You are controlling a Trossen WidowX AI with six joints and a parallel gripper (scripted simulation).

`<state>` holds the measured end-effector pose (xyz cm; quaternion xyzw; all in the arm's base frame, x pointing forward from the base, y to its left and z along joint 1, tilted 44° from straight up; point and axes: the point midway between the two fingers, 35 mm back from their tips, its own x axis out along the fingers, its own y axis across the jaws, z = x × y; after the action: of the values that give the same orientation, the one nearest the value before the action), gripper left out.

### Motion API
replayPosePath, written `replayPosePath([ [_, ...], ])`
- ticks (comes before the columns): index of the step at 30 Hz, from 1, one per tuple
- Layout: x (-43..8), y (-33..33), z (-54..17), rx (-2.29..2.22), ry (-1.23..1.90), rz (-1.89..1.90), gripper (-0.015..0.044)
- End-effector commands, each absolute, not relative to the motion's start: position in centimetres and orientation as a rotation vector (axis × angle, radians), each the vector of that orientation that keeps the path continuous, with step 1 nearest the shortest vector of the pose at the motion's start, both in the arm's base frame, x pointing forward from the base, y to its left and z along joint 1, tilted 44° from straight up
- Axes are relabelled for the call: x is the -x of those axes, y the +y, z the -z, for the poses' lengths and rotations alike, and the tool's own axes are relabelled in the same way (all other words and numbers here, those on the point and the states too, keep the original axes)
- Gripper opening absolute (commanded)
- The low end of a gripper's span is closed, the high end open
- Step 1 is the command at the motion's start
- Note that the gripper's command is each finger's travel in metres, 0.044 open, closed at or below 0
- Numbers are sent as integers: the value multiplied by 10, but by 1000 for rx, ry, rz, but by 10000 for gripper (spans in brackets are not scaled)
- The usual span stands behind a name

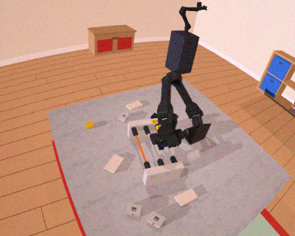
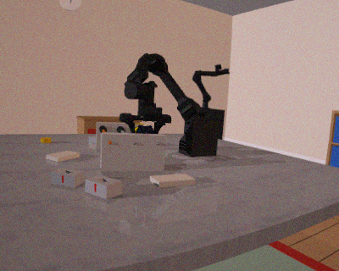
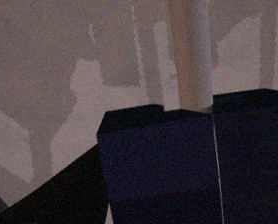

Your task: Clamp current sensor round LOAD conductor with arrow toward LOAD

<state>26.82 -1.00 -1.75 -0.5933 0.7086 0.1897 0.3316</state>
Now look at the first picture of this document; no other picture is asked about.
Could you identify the tan flat block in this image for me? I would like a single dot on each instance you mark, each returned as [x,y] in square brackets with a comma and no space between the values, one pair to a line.
[134,105]
[186,197]
[114,163]

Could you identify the orange short cylinder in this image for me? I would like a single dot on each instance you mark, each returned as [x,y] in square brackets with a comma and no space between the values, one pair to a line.
[89,124]

